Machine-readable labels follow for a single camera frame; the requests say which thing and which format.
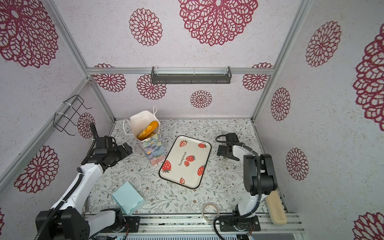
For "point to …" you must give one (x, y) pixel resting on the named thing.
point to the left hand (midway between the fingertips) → (125, 154)
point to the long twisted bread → (149, 131)
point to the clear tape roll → (206, 219)
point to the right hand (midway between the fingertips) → (227, 151)
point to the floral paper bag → (153, 147)
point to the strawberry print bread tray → (185, 162)
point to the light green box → (128, 197)
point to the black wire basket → (68, 109)
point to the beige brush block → (275, 208)
